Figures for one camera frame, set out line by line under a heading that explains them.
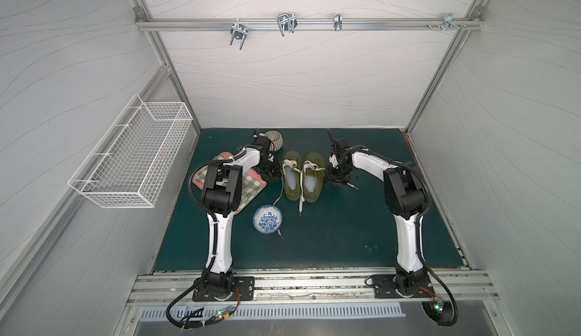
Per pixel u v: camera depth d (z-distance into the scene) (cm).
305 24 78
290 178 99
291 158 104
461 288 74
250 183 98
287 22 77
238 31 79
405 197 56
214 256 61
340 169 88
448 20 77
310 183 96
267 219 88
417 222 58
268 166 89
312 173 96
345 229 93
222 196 59
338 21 78
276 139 108
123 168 67
